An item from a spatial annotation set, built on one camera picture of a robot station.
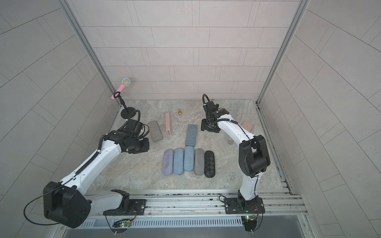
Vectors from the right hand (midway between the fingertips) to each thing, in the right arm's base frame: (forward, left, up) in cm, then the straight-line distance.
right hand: (206, 127), depth 91 cm
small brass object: (+21, +18, -6) cm, 28 cm away
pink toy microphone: (+24, +49, +20) cm, 58 cm away
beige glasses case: (-19, +6, -6) cm, 21 cm away
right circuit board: (-48, -16, -12) cm, 52 cm away
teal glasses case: (-1, +10, -7) cm, 12 cm away
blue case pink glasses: (-17, +12, -6) cm, 21 cm away
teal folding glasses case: (-8, -14, -5) cm, 17 cm away
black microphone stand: (+21, +57, -5) cm, 61 cm away
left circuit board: (-45, +41, -6) cm, 61 cm away
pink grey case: (+6, +25, -2) cm, 25 cm away
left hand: (-12, +32, +2) cm, 34 cm away
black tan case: (-21, 0, -7) cm, 22 cm away
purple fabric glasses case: (-18, +24, -5) cm, 30 cm away
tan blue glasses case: (-18, +18, -6) cm, 26 cm away
